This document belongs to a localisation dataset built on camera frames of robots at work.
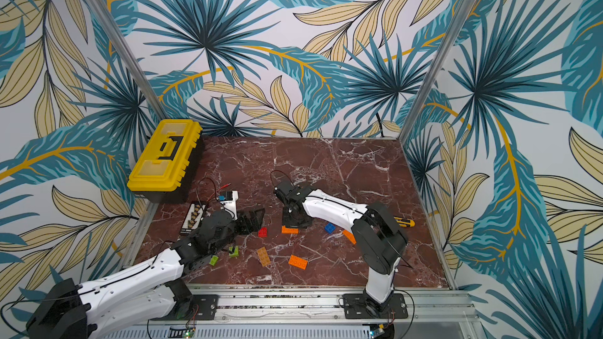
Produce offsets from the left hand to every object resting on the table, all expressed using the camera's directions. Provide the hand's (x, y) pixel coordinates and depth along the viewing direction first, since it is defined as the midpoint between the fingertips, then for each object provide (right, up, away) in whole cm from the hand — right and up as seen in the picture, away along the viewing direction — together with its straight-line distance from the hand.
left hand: (255, 214), depth 80 cm
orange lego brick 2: (+35, -10, +8) cm, 37 cm away
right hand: (+12, -5, +7) cm, 15 cm away
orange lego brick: (+11, -9, +10) cm, 17 cm away
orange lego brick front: (+15, -17, +2) cm, 23 cm away
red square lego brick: (+4, -4, -8) cm, 10 cm away
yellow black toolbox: (-34, +14, +4) cm, 37 cm away
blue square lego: (+27, -7, +9) cm, 29 cm away
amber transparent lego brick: (+2, -16, +3) cm, 17 cm away
